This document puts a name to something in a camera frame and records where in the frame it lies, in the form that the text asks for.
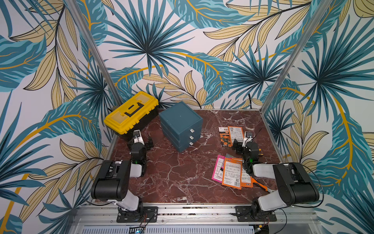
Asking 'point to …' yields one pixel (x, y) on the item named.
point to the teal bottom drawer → (184, 146)
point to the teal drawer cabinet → (181, 126)
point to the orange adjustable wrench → (262, 186)
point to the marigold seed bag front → (224, 136)
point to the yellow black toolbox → (140, 112)
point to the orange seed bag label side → (247, 180)
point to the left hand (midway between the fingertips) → (141, 137)
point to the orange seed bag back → (235, 132)
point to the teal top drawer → (184, 134)
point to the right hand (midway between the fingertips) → (244, 140)
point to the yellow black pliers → (260, 154)
